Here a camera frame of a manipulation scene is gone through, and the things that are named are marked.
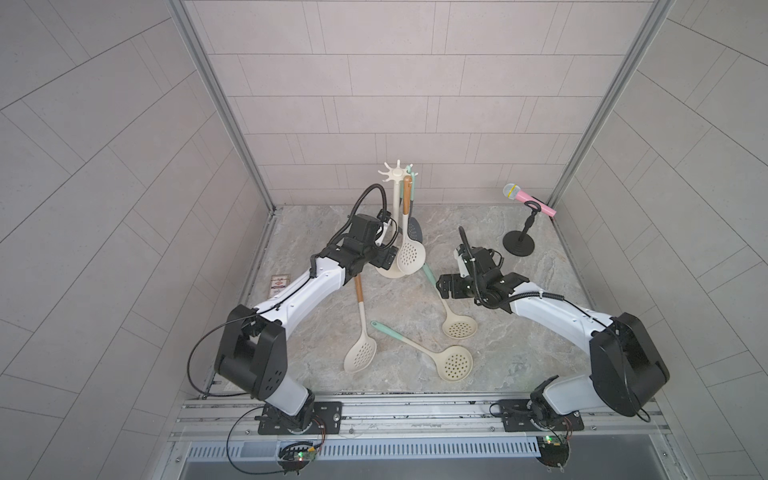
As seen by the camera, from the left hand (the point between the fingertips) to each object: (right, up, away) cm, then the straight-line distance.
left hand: (382, 239), depth 87 cm
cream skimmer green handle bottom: (+20, -33, -9) cm, 39 cm away
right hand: (+19, -13, +1) cm, 23 cm away
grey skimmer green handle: (+10, +2, +7) cm, 12 cm away
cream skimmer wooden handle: (-5, -30, -6) cm, 31 cm away
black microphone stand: (+48, -2, +17) cm, 51 cm away
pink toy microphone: (+41, +14, +6) cm, 44 cm away
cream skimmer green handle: (+21, -25, -3) cm, 33 cm away
